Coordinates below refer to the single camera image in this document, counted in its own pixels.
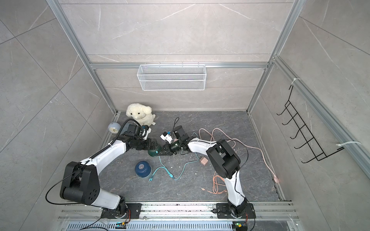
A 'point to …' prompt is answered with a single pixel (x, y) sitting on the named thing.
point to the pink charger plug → (204, 161)
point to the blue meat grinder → (143, 169)
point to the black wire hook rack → (302, 127)
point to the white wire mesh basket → (172, 77)
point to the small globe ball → (114, 127)
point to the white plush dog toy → (142, 113)
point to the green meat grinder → (154, 152)
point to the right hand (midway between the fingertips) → (159, 154)
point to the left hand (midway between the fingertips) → (154, 143)
